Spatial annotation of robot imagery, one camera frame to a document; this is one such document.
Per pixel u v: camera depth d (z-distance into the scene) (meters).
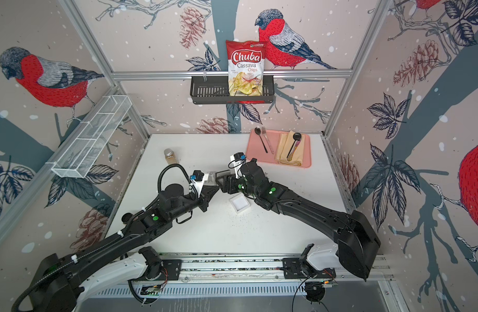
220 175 0.73
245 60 0.83
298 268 0.73
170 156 1.01
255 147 1.14
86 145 0.75
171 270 0.73
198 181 0.64
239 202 0.93
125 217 0.79
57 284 0.39
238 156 0.68
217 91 1.07
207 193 0.68
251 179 0.57
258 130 1.22
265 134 1.22
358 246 0.39
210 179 0.67
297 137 1.18
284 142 1.17
